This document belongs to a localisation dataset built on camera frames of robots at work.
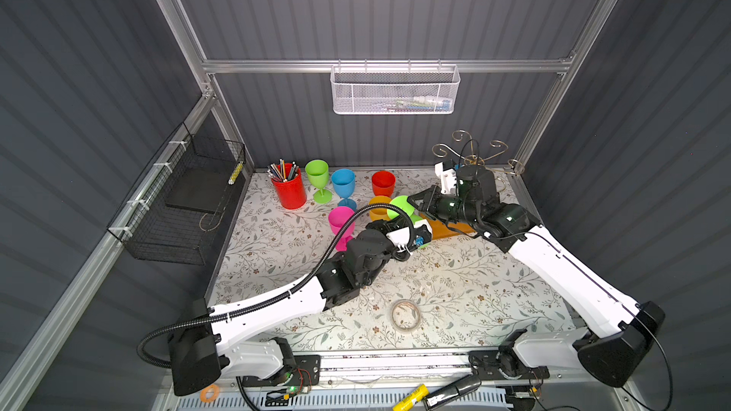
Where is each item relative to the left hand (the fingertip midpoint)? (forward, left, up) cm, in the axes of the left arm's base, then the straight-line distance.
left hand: (399, 212), depth 69 cm
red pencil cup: (+29, +35, -24) cm, 51 cm away
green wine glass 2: (+3, -1, 0) cm, 4 cm away
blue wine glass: (+26, +15, -16) cm, 34 cm away
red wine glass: (+25, +1, -16) cm, 30 cm away
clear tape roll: (-15, -3, -31) cm, 34 cm away
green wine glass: (+32, +24, -17) cm, 43 cm away
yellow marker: (-35, -1, -29) cm, 46 cm away
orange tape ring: (-31, +51, -31) cm, 67 cm away
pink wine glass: (+12, +17, -17) cm, 27 cm away
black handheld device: (-34, -10, -26) cm, 44 cm away
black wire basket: (+6, +58, -3) cm, 58 cm away
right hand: (+2, -2, +1) cm, 3 cm away
